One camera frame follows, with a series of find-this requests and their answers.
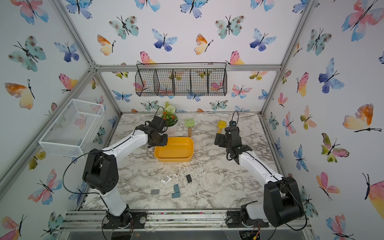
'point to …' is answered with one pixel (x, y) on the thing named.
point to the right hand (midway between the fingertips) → (226, 135)
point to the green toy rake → (189, 123)
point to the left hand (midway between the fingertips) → (165, 140)
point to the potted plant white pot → (170, 115)
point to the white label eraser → (165, 180)
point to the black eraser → (189, 179)
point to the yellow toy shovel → (221, 124)
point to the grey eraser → (154, 191)
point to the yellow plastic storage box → (179, 149)
